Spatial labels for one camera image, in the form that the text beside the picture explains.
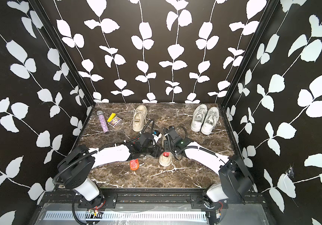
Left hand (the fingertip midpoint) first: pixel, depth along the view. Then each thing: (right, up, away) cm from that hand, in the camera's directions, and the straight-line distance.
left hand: (162, 147), depth 86 cm
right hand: (+2, +3, 0) cm, 3 cm away
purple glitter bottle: (-48, +19, +21) cm, 56 cm away
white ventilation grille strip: (-48, -32, -16) cm, 60 cm away
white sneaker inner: (+27, +19, +15) cm, 36 cm away
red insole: (+2, -5, +2) cm, 6 cm away
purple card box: (-38, +15, +21) cm, 46 cm away
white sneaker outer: (+36, +17, +15) cm, 42 cm away
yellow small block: (-42, +19, +24) cm, 52 cm away
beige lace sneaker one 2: (+2, -6, -4) cm, 7 cm away
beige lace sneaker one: (-18, +18, +17) cm, 31 cm away
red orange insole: (-18, -11, -1) cm, 21 cm away
